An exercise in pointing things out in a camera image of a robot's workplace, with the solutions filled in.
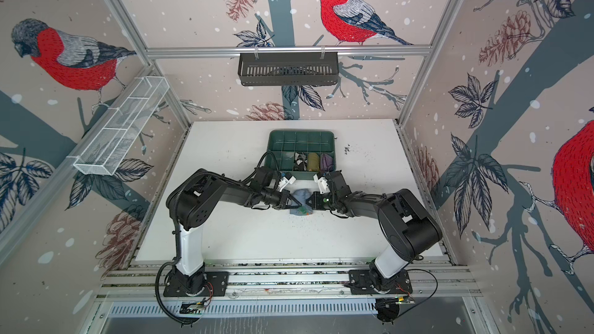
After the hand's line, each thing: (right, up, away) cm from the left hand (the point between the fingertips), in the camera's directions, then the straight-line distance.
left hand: (299, 207), depth 88 cm
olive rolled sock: (+6, +17, +9) cm, 20 cm away
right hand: (+3, 0, +2) cm, 4 cm away
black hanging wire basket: (-5, +60, +18) cm, 63 cm away
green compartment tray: (-9, +25, +30) cm, 40 cm away
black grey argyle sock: (0, +17, +9) cm, 20 cm away
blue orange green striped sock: (+1, +4, +2) cm, 5 cm away
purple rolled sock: (+11, +17, +8) cm, 22 cm away
